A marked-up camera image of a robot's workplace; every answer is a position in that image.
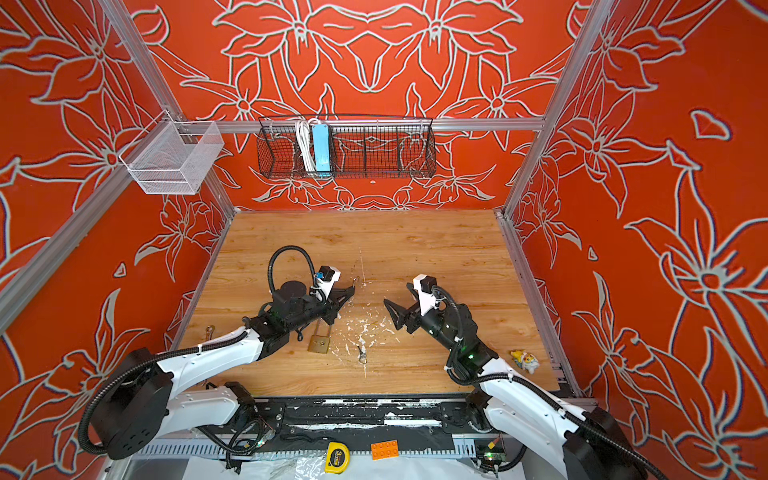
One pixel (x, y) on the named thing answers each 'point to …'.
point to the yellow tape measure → (337, 458)
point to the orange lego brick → (385, 450)
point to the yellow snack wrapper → (524, 360)
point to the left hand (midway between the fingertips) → (349, 291)
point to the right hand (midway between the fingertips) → (393, 294)
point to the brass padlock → (318, 342)
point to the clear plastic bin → (171, 157)
